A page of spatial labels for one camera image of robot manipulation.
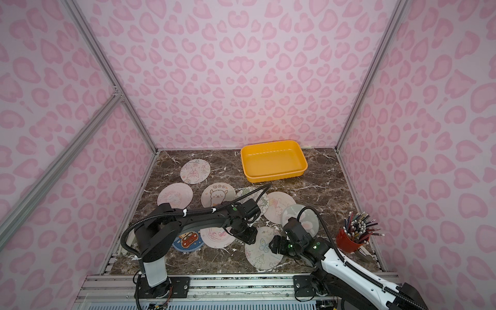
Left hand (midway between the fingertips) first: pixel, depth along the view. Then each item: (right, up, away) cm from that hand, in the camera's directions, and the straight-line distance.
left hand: (253, 240), depth 84 cm
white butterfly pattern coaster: (+3, -5, -3) cm, 6 cm away
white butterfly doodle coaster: (-33, +29, +26) cm, 51 cm away
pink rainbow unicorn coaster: (-39, +17, +16) cm, 45 cm away
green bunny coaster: (+26, +8, +6) cm, 28 cm away
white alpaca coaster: (-20, +18, +16) cm, 31 cm away
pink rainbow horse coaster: (-16, 0, +1) cm, 16 cm away
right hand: (+10, -3, -4) cm, 11 cm away
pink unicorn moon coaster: (+11, +13, +11) cm, 21 cm away
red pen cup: (+34, +4, -12) cm, 37 cm away
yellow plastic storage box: (+12, +35, +32) cm, 49 cm away
